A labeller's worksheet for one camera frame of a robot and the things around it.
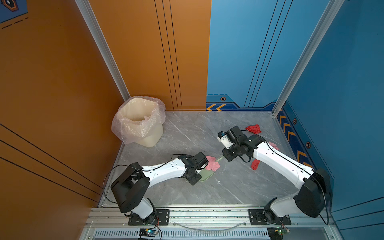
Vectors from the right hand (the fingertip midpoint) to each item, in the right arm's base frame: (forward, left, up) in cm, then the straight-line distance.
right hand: (224, 153), depth 82 cm
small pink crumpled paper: (+13, -37, -13) cm, 41 cm away
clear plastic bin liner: (+8, +59, +10) cm, 61 cm away
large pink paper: (-2, +6, -11) cm, 13 cm away
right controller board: (-35, -23, -16) cm, 44 cm away
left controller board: (-35, +38, -14) cm, 54 cm away
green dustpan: (-7, +10, -12) cm, 17 cm away
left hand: (-8, +17, -11) cm, 22 cm away
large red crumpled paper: (+26, -27, -11) cm, 39 cm away
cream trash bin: (+11, +45, +15) cm, 49 cm away
